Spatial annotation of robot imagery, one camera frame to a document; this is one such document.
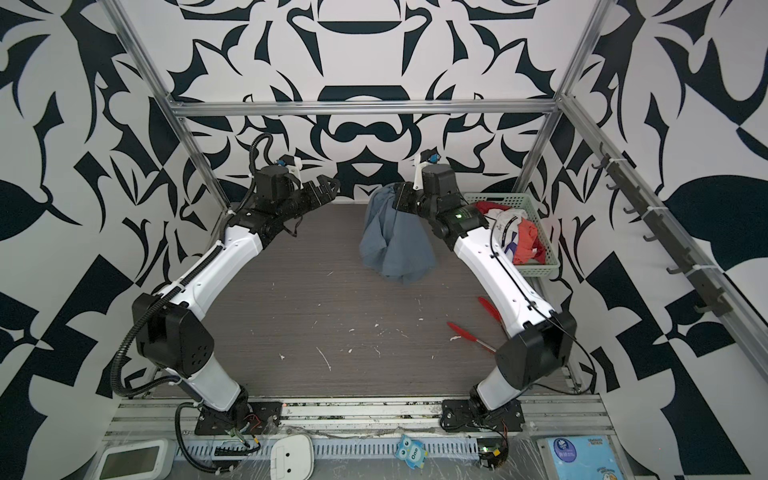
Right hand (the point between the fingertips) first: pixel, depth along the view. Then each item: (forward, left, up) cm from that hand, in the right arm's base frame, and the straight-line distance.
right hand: (396, 186), depth 75 cm
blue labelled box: (-53, -39, -31) cm, 72 cm away
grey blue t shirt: (-8, 0, -12) cm, 15 cm away
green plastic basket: (+25, -49, -32) cm, 64 cm away
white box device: (-52, +24, -31) cm, 65 cm away
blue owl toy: (-51, -2, -34) cm, 62 cm away
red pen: (-23, -20, -37) cm, 48 cm away
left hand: (+5, +17, -2) cm, 18 cm away
